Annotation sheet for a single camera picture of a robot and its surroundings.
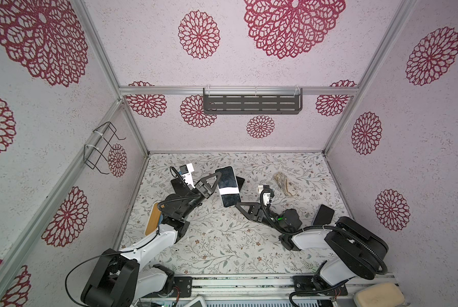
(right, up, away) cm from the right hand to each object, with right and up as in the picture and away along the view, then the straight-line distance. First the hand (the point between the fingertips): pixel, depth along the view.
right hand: (237, 207), depth 68 cm
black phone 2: (+44, -9, +26) cm, 52 cm away
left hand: (-5, +12, +1) cm, 13 cm away
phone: (-3, +5, +1) cm, 6 cm away
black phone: (+3, +7, +38) cm, 39 cm away
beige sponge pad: (+52, -32, +1) cm, 61 cm away
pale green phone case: (-3, +12, +1) cm, 13 cm away
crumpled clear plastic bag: (+26, +7, +35) cm, 44 cm away
